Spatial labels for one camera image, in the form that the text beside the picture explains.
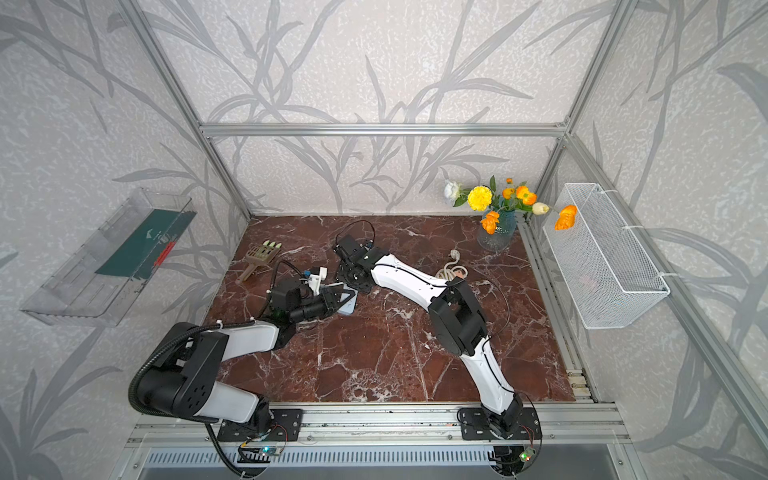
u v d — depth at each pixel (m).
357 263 0.69
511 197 0.87
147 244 0.69
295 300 0.72
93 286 0.64
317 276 0.83
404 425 0.75
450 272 0.94
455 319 0.53
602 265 0.61
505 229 1.01
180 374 0.44
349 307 0.83
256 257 1.05
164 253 0.69
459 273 0.96
